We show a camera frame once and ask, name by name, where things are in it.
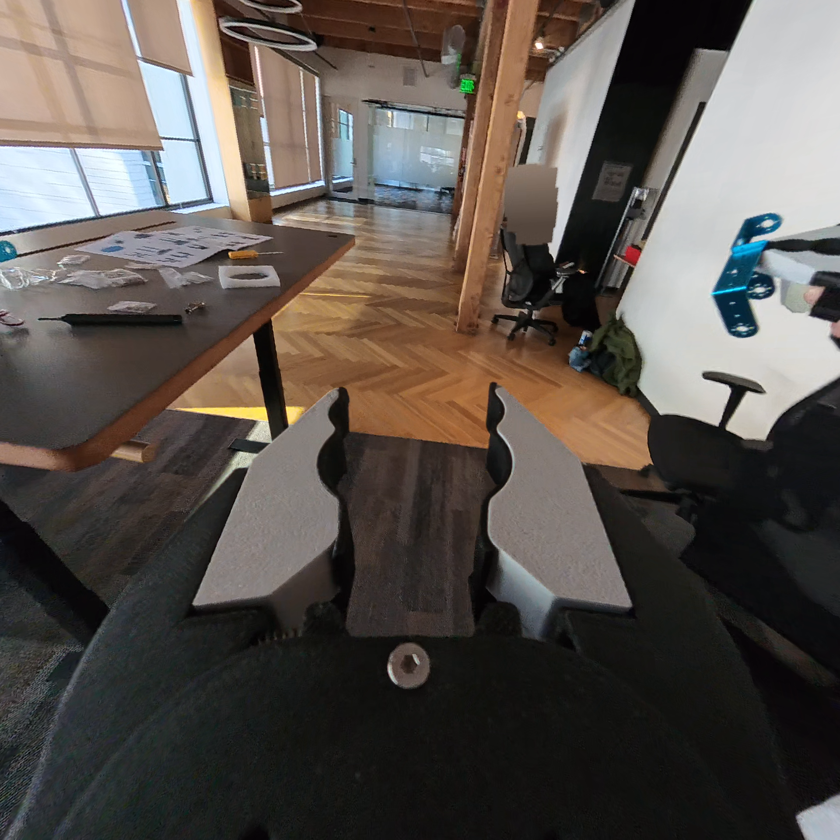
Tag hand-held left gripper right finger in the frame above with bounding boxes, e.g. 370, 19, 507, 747
484, 382, 634, 643

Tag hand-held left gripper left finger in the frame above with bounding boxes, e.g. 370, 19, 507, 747
192, 387, 352, 631

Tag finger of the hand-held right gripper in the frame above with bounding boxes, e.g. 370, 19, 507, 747
764, 224, 840, 250
758, 249, 840, 286

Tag blue metal U bracket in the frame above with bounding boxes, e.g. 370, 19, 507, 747
712, 213, 783, 339

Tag white foam square with hole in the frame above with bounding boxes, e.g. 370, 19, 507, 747
218, 264, 282, 290

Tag dark grey desk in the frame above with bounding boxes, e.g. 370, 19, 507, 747
0, 210, 357, 473

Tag metal shelf rack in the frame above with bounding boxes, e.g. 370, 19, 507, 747
600, 187, 660, 296

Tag black office chair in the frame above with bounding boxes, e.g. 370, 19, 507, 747
646, 371, 840, 532
492, 226, 575, 345

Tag green backpack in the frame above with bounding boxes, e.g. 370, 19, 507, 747
587, 315, 644, 398

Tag black bag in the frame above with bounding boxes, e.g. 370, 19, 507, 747
561, 269, 601, 329

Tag black screwdriver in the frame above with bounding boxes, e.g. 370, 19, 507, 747
38, 314, 183, 327

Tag printed assembly instruction sheet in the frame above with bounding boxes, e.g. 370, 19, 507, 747
75, 226, 273, 269

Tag wooden pillar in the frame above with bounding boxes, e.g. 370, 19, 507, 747
455, 0, 540, 336

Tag person's white shirt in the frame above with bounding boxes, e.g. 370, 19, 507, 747
796, 791, 840, 840

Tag long beige window blind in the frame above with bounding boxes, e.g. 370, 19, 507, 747
0, 0, 164, 151

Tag short beige window blind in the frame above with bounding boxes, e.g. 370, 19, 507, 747
125, 0, 193, 74

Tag wall poster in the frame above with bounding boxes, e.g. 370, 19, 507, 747
592, 161, 634, 202

